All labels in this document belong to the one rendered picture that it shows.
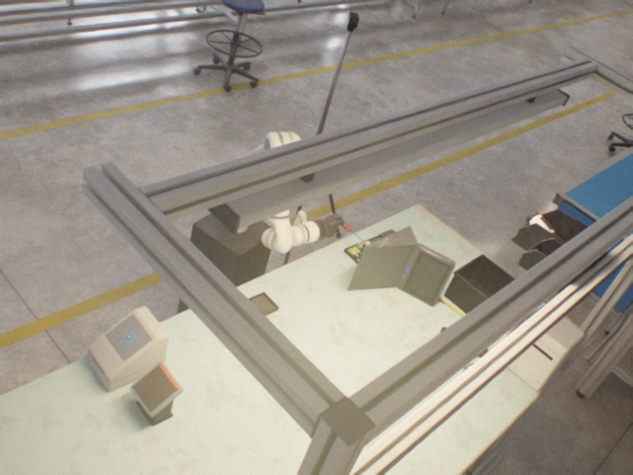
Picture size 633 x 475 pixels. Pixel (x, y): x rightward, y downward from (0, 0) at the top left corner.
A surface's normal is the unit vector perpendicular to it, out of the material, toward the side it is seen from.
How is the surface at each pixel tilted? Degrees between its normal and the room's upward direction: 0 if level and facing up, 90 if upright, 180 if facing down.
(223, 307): 0
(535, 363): 90
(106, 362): 41
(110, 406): 0
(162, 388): 32
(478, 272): 90
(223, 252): 90
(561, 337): 0
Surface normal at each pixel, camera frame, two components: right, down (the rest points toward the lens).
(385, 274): 0.34, 0.65
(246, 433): 0.26, -0.76
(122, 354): -0.12, -0.53
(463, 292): -0.67, 0.30
